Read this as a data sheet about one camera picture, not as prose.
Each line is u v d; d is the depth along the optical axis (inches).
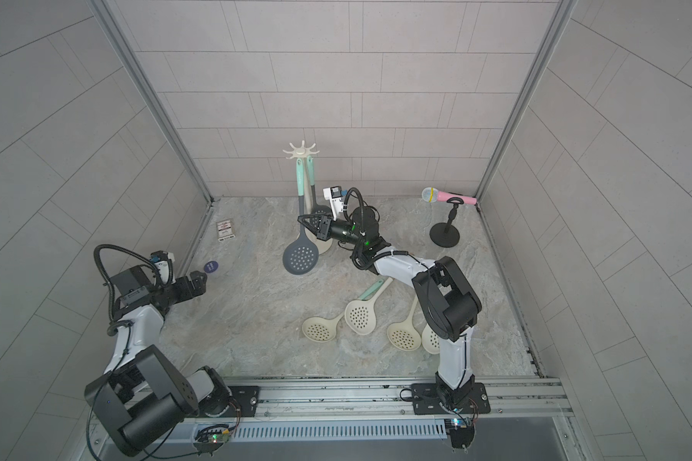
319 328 32.3
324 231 27.9
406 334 32.0
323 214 28.8
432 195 35.0
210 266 37.9
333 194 28.4
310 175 30.9
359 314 33.3
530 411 28.1
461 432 26.8
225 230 41.1
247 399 28.0
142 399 16.6
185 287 28.4
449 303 19.3
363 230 25.3
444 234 40.9
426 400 27.7
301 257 29.7
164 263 27.8
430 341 31.8
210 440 25.7
